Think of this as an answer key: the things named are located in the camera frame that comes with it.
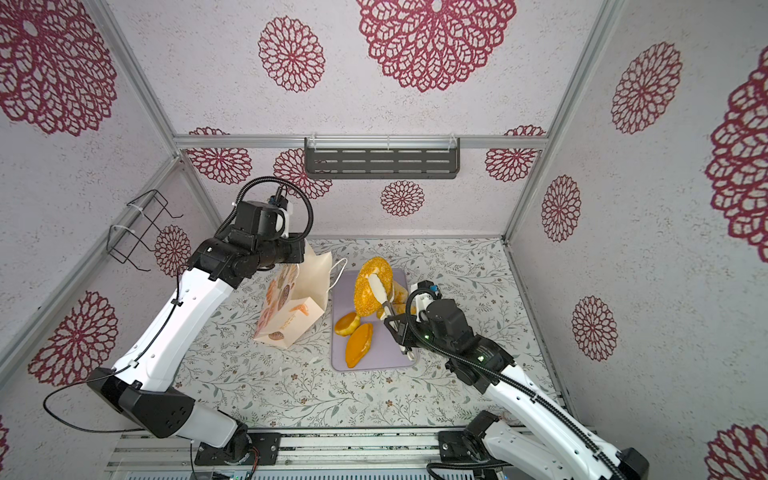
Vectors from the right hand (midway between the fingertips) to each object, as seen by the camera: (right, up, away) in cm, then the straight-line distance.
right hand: (387, 318), depth 70 cm
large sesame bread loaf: (-5, +3, +6) cm, 9 cm away
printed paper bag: (-23, +4, +3) cm, 23 cm away
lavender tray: (0, -14, +22) cm, 26 cm away
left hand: (-21, +16, +5) cm, 27 cm away
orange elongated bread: (-8, -10, +17) cm, 22 cm away
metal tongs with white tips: (-2, +7, +5) cm, 9 cm away
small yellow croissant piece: (-12, -6, +22) cm, 26 cm away
